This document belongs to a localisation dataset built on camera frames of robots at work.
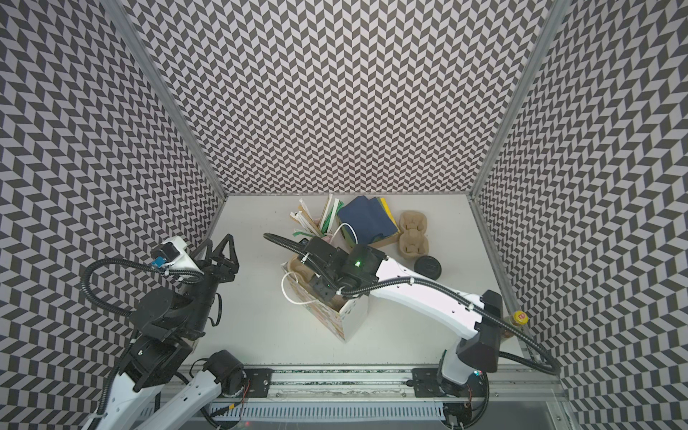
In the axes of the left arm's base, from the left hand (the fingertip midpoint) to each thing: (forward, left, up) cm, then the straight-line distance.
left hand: (225, 241), depth 61 cm
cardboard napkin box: (+22, -44, -31) cm, 58 cm away
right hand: (-3, -23, -14) cm, 27 cm away
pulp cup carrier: (-2, -16, -13) cm, 20 cm away
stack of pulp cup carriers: (+20, -51, -30) cm, 62 cm away
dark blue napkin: (+29, -35, -27) cm, 52 cm away
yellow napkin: (+38, -42, -31) cm, 64 cm away
